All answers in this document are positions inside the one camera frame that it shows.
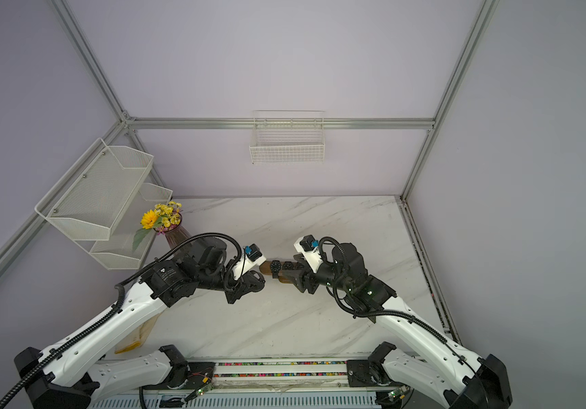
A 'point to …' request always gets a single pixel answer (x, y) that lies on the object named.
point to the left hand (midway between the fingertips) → (256, 287)
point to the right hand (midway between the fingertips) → (293, 267)
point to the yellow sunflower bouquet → (159, 219)
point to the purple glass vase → (176, 236)
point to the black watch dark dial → (275, 267)
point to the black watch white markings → (288, 265)
